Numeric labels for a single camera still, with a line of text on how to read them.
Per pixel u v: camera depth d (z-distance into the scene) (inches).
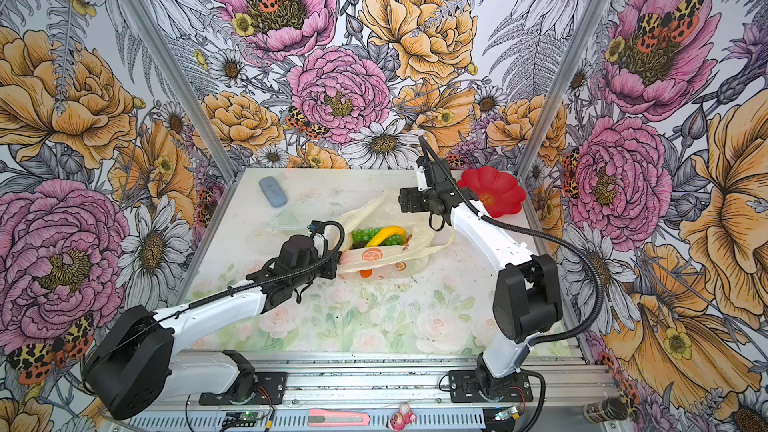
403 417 27.1
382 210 39.1
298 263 26.2
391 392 29.4
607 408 25.0
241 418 28.0
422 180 30.6
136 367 16.2
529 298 18.1
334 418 27.6
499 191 45.4
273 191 45.1
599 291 16.8
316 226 29.8
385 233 37.9
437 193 26.3
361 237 39.1
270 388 29.3
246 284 22.9
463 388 29.1
